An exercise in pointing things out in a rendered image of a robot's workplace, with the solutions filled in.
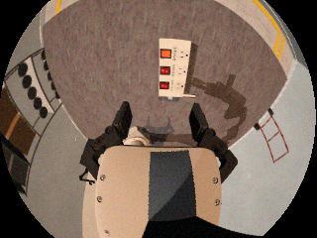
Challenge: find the cream power strip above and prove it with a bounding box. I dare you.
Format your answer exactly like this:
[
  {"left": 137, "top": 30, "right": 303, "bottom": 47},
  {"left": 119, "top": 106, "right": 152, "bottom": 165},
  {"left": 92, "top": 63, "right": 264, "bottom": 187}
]
[{"left": 159, "top": 38, "right": 195, "bottom": 99}]

